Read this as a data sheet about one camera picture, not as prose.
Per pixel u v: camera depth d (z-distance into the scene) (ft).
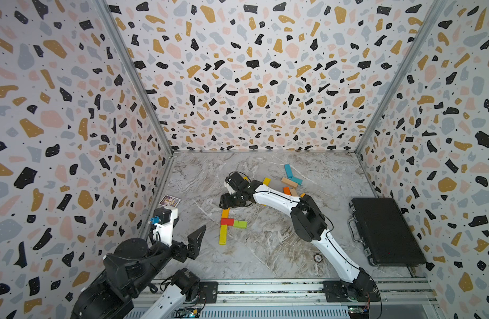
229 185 2.70
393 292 2.50
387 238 2.72
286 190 3.41
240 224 3.01
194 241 1.58
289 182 3.50
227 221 3.04
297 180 3.56
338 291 2.45
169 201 3.20
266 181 3.52
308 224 1.98
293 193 3.39
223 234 2.88
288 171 3.71
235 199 2.81
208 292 2.45
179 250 1.56
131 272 1.20
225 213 3.09
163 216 1.46
